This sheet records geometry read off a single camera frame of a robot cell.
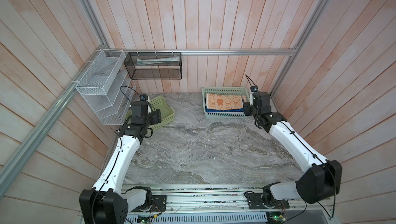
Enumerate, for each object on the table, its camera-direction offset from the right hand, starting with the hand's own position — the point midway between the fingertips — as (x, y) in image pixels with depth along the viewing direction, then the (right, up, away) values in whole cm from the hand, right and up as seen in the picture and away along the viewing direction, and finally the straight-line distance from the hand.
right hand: (251, 102), depth 83 cm
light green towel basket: (-51, -6, +24) cm, 56 cm away
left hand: (-54, -7, -3) cm, 54 cm away
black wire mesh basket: (-59, +27, +21) cm, 68 cm away
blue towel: (-15, -5, +21) cm, 26 cm away
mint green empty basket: (-19, +9, +21) cm, 30 cm away
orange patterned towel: (-10, +2, +25) cm, 27 cm away
